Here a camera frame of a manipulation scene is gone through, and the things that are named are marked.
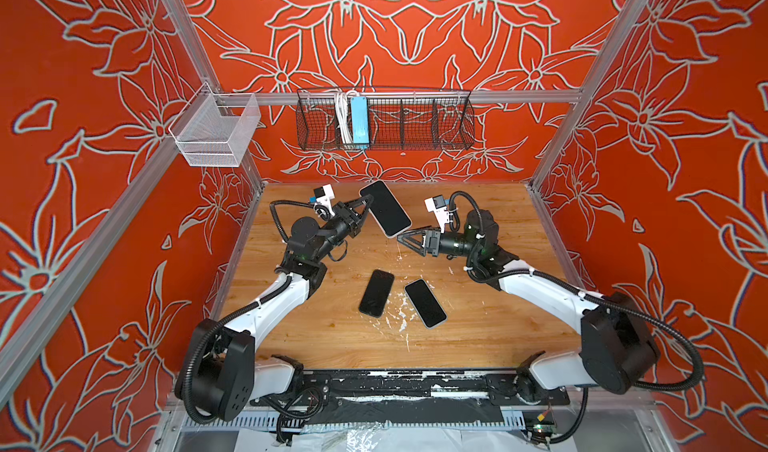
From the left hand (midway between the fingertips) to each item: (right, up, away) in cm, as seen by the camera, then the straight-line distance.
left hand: (373, 197), depth 69 cm
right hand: (+6, -10, +2) cm, 12 cm away
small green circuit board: (+40, -55, -1) cm, 68 cm away
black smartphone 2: (+15, -31, +19) cm, 40 cm away
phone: (+3, -3, +1) cm, 4 cm away
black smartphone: (0, -29, +21) cm, 36 cm away
